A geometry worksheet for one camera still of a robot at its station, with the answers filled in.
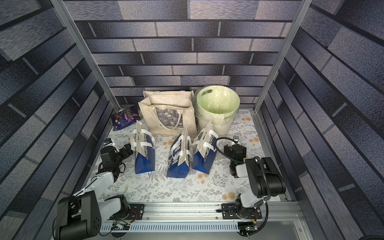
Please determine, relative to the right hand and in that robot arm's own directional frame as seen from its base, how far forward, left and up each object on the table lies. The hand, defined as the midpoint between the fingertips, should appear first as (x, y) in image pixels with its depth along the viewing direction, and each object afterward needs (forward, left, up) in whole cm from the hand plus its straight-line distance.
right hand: (234, 144), depth 95 cm
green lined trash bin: (+22, +11, +14) cm, 29 cm away
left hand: (-6, +69, +7) cm, 69 cm away
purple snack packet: (+19, +78, +4) cm, 80 cm away
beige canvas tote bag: (+13, +42, +17) cm, 47 cm away
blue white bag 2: (-17, +33, +17) cm, 41 cm away
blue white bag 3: (-17, +20, +16) cm, 31 cm away
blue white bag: (-7, +55, +15) cm, 57 cm away
